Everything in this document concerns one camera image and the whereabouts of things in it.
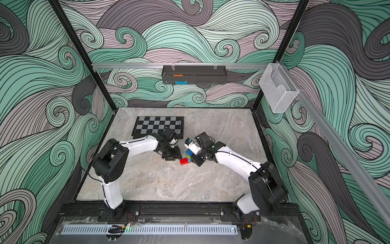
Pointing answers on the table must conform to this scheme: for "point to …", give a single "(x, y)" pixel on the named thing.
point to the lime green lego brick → (189, 157)
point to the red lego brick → (184, 161)
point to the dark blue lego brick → (189, 152)
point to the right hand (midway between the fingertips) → (196, 157)
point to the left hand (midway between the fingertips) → (179, 157)
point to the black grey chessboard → (145, 125)
